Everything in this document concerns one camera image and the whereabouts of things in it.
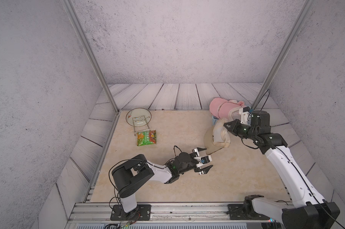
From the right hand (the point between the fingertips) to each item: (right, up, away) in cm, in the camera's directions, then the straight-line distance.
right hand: (224, 124), depth 73 cm
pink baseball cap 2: (+24, +15, +38) cm, 48 cm away
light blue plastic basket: (+3, +2, +31) cm, 31 cm away
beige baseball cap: (-3, -7, +1) cm, 8 cm away
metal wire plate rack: (-55, -6, +31) cm, 63 cm away
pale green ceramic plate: (-51, +1, +28) cm, 58 cm away
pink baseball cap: (+10, +11, +37) cm, 40 cm away
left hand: (-6, -18, +5) cm, 20 cm away
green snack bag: (-45, -10, +25) cm, 53 cm away
